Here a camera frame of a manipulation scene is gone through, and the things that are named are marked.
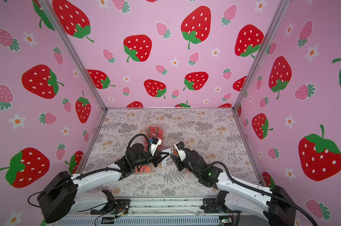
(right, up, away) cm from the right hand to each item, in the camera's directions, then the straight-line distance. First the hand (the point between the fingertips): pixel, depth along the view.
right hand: (172, 155), depth 75 cm
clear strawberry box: (-13, +12, +26) cm, 32 cm away
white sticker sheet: (-2, -4, +4) cm, 6 cm away
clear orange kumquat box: (+2, +4, -9) cm, 10 cm away
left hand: (-2, 0, +2) cm, 2 cm away
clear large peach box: (-14, -10, +7) cm, 19 cm away
